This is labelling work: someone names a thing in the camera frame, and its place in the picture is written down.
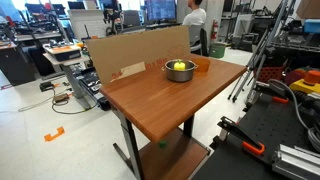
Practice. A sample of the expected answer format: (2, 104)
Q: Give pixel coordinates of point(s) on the red plastic basket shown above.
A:
(270, 74)

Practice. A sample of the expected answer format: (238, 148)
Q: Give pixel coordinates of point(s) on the red fire extinguisher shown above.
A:
(214, 30)

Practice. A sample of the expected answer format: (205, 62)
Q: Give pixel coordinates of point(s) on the steel cooking pot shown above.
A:
(180, 76)

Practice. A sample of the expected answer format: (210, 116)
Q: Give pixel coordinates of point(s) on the large cardboard sheet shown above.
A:
(133, 50)

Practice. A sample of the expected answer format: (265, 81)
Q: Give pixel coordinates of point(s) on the brown cardboard box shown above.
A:
(310, 8)

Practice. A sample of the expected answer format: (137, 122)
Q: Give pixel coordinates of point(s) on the small green cube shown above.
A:
(163, 144)

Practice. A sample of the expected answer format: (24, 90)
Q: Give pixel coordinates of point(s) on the white pegboard panel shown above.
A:
(86, 23)

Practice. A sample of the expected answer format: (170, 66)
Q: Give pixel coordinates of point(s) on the black power brick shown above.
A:
(46, 86)

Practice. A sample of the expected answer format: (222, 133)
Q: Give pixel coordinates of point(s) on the yellow emergency stop box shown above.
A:
(301, 86)

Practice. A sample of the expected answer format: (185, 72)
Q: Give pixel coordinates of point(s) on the black small box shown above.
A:
(104, 104)

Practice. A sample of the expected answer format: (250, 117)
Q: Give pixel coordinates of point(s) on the orange emergency stop button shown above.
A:
(312, 76)

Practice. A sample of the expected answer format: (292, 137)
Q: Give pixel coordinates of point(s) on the grey metal tripod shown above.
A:
(263, 50)

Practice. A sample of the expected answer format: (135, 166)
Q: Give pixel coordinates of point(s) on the aluminium extrusion bar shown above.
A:
(295, 163)

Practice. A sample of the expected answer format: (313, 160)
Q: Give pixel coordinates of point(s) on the green bin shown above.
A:
(217, 50)

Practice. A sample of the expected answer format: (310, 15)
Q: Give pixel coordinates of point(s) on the wooden lower shelf board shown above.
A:
(173, 160)

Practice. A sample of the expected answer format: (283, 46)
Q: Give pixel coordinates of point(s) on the black desk cabinet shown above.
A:
(15, 65)

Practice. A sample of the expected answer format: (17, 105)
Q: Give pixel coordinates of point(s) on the wooden table with black legs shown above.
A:
(156, 100)

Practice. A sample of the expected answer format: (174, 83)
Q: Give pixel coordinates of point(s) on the grey side table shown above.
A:
(71, 80)

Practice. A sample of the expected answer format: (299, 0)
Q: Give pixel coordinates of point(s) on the black perforated mounting board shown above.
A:
(273, 126)

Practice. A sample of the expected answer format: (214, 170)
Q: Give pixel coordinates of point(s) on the yellow toy bell pepper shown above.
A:
(179, 66)

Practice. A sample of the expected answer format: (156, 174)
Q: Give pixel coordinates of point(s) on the blue box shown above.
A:
(312, 26)

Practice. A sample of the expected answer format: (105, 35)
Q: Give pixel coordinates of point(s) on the brown small floor box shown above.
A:
(60, 97)

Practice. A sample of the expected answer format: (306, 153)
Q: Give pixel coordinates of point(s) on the black equipment tray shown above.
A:
(89, 80)

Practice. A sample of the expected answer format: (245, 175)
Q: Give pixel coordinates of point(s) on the white and dark device box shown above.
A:
(63, 51)

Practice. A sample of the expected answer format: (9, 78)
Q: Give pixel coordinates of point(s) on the grey office chair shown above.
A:
(197, 36)

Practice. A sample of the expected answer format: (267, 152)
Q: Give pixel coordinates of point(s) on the person in white shirt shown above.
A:
(195, 17)

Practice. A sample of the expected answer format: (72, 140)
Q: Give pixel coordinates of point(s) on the computer monitor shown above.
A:
(160, 10)

